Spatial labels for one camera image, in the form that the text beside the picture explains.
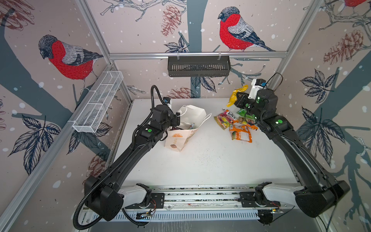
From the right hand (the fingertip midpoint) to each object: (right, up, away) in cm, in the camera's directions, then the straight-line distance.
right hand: (234, 94), depth 69 cm
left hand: (-31, -9, +7) cm, 33 cm away
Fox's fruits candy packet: (+5, -14, +34) cm, 37 cm away
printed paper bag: (-20, -13, +22) cm, 33 cm away
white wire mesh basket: (-72, -13, +2) cm, 74 cm away
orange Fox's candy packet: (+12, -23, +26) cm, 37 cm away
